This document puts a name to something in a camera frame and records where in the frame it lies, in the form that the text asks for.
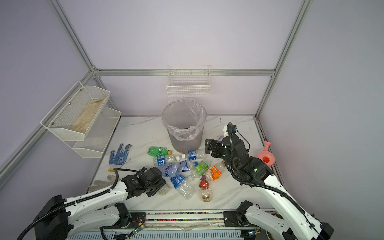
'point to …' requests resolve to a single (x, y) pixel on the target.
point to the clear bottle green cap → (163, 191)
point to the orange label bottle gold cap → (215, 172)
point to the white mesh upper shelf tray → (74, 116)
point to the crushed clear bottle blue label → (180, 184)
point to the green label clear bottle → (199, 169)
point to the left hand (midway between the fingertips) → (163, 184)
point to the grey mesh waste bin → (183, 146)
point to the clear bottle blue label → (192, 155)
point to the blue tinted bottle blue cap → (172, 170)
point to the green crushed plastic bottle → (158, 151)
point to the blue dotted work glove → (116, 161)
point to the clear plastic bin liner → (184, 118)
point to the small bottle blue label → (162, 160)
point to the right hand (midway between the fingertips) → (211, 141)
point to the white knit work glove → (99, 184)
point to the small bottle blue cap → (187, 166)
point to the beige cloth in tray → (81, 123)
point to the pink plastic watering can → (266, 155)
